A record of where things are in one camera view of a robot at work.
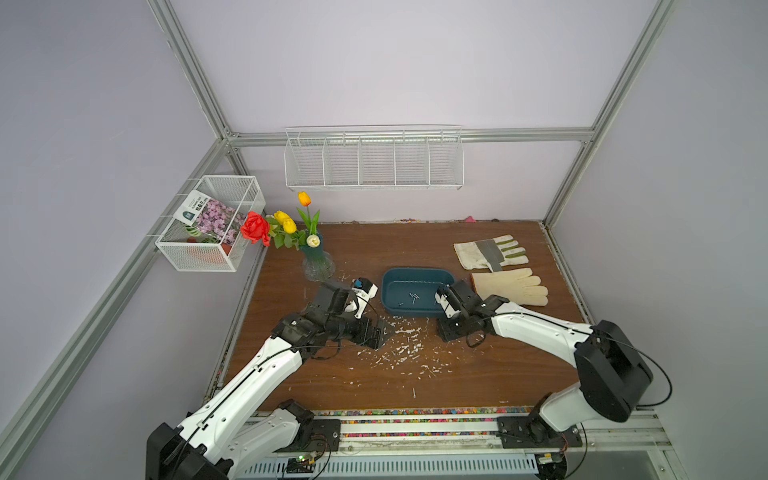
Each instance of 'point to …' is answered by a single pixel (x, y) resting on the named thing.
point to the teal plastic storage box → (397, 282)
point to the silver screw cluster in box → (414, 296)
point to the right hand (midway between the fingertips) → (442, 326)
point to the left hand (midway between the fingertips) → (379, 328)
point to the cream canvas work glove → (518, 286)
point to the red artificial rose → (256, 228)
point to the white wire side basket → (188, 252)
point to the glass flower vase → (317, 264)
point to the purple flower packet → (210, 218)
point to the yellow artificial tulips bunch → (285, 230)
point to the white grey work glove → (493, 254)
